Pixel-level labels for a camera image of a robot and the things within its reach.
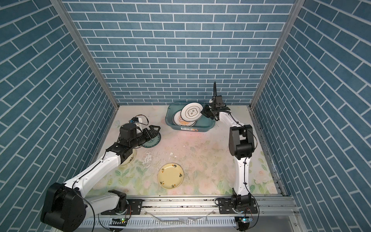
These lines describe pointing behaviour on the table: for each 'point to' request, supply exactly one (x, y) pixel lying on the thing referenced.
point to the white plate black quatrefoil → (191, 111)
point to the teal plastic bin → (204, 124)
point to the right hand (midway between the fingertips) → (201, 111)
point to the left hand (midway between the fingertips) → (159, 130)
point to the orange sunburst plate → (178, 120)
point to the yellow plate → (170, 176)
